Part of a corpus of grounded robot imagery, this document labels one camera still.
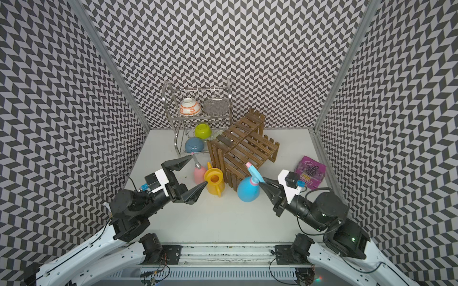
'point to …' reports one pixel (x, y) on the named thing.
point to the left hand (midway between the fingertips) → (199, 169)
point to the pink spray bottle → (199, 174)
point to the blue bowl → (194, 145)
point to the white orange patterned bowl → (189, 107)
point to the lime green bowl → (203, 131)
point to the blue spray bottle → (248, 188)
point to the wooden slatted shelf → (243, 144)
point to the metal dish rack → (197, 114)
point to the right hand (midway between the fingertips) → (262, 185)
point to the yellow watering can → (214, 177)
